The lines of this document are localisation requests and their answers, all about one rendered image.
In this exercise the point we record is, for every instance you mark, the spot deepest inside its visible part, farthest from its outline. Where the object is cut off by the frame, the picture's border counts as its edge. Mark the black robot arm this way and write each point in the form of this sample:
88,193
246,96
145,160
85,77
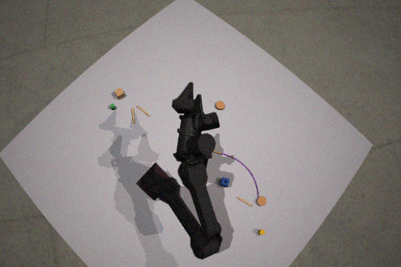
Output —
193,153

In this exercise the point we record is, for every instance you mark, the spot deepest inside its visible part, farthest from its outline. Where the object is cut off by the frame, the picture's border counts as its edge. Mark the small wooden block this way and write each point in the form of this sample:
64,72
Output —
119,93

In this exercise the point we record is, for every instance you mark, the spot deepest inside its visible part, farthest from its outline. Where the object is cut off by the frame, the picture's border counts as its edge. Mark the blue square block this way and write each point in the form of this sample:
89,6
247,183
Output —
224,180

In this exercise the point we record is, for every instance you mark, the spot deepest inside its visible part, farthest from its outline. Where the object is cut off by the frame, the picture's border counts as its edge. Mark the round wooden button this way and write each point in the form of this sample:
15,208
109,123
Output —
261,201

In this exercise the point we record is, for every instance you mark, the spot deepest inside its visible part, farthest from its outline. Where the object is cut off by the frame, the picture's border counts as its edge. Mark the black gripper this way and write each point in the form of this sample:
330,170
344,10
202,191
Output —
187,105

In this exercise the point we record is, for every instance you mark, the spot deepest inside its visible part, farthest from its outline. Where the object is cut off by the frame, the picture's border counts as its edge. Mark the tan round disc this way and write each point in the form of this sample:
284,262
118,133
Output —
220,105

